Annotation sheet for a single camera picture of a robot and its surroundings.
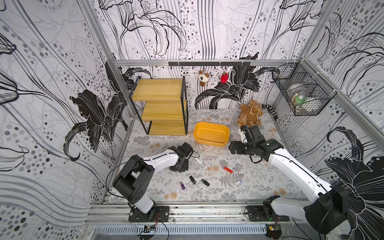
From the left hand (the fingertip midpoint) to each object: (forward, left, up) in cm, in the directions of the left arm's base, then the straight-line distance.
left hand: (182, 170), depth 89 cm
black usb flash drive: (-6, -7, +2) cm, 9 cm away
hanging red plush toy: (+49, -25, +33) cm, 65 cm away
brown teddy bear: (+38, -46, +11) cm, 61 cm away
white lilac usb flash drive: (-7, -32, +3) cm, 33 cm away
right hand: (+9, -31, +16) cm, 36 cm away
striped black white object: (+51, -68, +3) cm, 85 cm away
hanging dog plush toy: (+47, -11, +34) cm, 59 cm away
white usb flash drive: (+6, -10, +1) cm, 12 cm away
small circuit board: (-30, +13, -1) cm, 32 cm away
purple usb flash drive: (-9, -1, +2) cm, 10 cm away
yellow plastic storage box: (+28, -19, 0) cm, 33 cm away
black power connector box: (-29, -47, +1) cm, 55 cm away
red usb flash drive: (+1, -28, +2) cm, 28 cm away
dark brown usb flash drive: (-8, -15, +2) cm, 17 cm away
